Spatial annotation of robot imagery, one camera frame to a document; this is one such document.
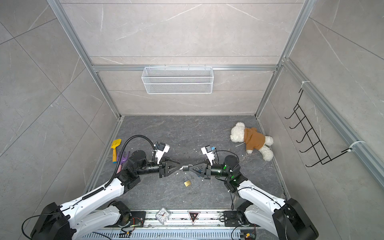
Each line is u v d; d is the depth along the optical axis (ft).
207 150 2.20
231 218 2.37
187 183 2.81
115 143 3.31
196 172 2.17
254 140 3.18
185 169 2.21
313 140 2.21
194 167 2.24
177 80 3.32
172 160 2.28
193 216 2.44
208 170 2.08
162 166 2.06
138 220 2.39
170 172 2.14
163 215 2.40
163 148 2.11
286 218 1.31
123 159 3.09
